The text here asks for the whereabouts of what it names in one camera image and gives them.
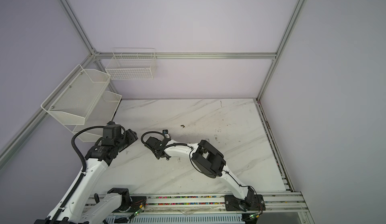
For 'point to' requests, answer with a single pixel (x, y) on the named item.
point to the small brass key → (182, 125)
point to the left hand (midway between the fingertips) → (132, 136)
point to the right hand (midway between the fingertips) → (164, 149)
